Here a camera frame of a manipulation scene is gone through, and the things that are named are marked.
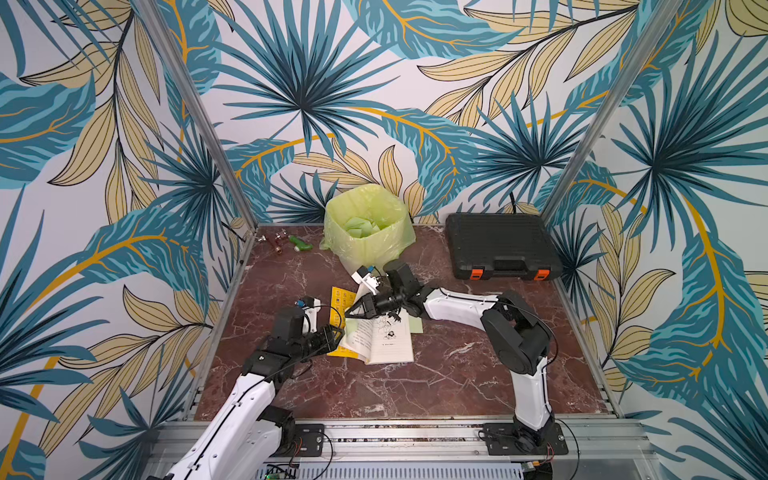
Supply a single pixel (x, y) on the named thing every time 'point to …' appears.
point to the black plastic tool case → (502, 246)
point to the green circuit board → (272, 476)
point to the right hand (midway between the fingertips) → (346, 314)
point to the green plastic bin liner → (370, 201)
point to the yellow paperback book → (375, 340)
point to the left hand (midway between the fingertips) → (339, 337)
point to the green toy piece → (299, 245)
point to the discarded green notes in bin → (359, 227)
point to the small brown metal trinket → (278, 250)
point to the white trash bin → (379, 260)
